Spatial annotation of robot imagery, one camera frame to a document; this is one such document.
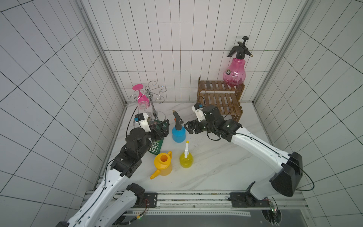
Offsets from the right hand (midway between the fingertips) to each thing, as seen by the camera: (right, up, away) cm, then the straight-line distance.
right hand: (184, 125), depth 75 cm
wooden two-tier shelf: (+32, +19, +29) cm, 47 cm away
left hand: (-12, 0, -5) cm, 13 cm away
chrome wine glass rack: (-22, +19, +10) cm, 31 cm away
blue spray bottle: (-3, -6, +14) cm, 16 cm away
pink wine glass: (-24, +13, +6) cm, 28 cm away
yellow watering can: (-11, -20, -1) cm, 23 cm away
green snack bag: (-18, -14, +17) cm, 28 cm away
